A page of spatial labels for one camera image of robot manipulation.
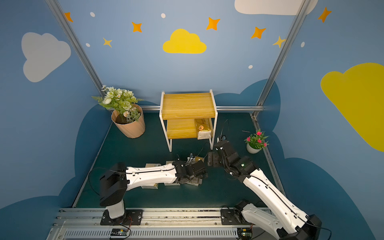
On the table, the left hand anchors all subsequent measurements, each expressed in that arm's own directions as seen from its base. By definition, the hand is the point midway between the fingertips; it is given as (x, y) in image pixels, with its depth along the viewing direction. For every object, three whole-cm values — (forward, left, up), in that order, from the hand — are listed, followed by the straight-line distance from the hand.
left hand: (195, 173), depth 82 cm
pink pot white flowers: (+34, +45, +11) cm, 57 cm away
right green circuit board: (-26, -25, -9) cm, 37 cm away
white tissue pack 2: (-4, +12, -6) cm, 14 cm away
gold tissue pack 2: (+20, -4, +17) cm, 26 cm away
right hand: (+6, -12, +12) cm, 18 cm away
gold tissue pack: (-7, -1, +7) cm, 10 cm away
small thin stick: (+36, -38, -7) cm, 53 cm away
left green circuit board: (-27, +37, -8) cm, 46 cm away
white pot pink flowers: (+19, -37, +5) cm, 42 cm away
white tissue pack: (-6, +22, -4) cm, 23 cm away
